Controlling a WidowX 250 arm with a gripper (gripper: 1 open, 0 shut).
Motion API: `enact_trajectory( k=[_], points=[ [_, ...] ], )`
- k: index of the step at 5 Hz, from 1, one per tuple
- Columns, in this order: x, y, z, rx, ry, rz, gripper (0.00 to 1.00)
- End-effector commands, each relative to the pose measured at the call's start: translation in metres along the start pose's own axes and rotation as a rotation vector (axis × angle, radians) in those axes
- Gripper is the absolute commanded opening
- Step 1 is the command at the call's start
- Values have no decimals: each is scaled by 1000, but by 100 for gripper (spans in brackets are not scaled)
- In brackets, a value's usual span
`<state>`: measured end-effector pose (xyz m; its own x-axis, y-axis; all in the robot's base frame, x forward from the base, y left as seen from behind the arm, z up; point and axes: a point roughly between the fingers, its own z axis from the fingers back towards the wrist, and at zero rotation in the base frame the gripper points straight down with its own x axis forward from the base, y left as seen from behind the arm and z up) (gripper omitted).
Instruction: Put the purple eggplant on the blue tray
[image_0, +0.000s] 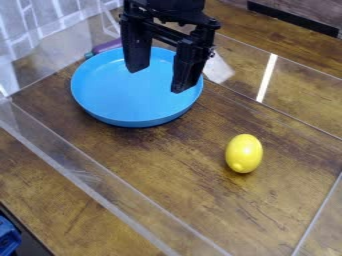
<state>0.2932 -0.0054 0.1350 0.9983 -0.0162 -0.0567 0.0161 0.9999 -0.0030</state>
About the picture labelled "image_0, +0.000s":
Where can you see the dark board in background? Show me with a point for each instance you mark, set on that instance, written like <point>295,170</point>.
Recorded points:
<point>292,19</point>

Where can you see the yellow lemon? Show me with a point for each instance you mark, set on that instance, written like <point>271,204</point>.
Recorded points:
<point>243,153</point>

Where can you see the clear acrylic enclosure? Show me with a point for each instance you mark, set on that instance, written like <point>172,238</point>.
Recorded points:
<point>106,191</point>

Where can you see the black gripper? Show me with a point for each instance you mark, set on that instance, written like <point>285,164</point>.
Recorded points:
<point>141,24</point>

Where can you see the blue object at corner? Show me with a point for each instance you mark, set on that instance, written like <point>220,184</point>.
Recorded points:
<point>9,237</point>

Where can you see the purple eggplant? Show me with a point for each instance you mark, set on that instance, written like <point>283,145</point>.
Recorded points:
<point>102,47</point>

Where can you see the blue round tray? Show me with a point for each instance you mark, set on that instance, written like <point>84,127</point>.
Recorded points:
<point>127,99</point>

